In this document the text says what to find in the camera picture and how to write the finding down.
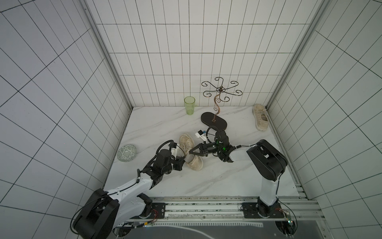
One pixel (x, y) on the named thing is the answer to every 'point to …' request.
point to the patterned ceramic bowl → (126, 153)
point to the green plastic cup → (189, 101)
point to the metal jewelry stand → (212, 119)
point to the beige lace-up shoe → (187, 144)
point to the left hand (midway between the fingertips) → (184, 161)
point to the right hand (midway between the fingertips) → (192, 149)
